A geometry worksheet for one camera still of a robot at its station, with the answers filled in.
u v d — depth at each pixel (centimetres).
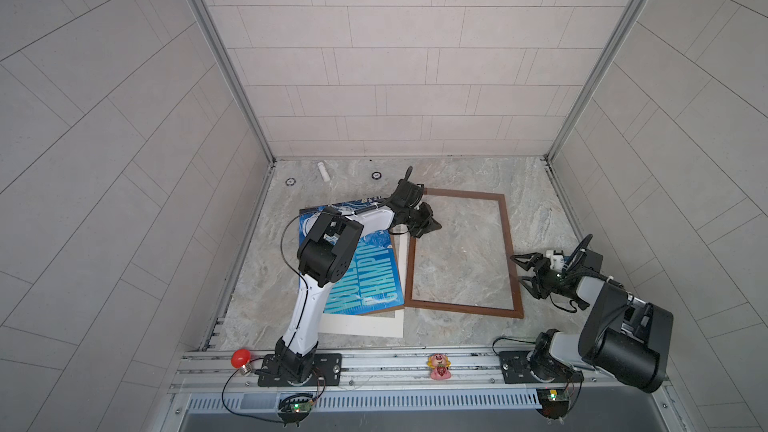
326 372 70
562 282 68
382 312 81
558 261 81
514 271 86
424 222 86
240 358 71
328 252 55
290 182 108
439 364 70
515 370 71
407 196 80
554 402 68
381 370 72
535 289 78
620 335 43
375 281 85
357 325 78
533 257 79
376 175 111
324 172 111
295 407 64
